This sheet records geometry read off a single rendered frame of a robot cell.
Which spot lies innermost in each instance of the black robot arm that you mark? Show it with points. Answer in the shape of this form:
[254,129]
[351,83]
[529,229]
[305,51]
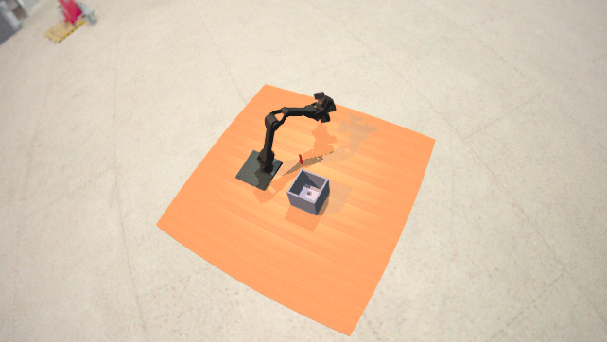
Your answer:
[272,124]

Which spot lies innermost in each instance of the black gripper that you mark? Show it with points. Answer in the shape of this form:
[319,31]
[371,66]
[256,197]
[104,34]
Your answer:
[318,96]

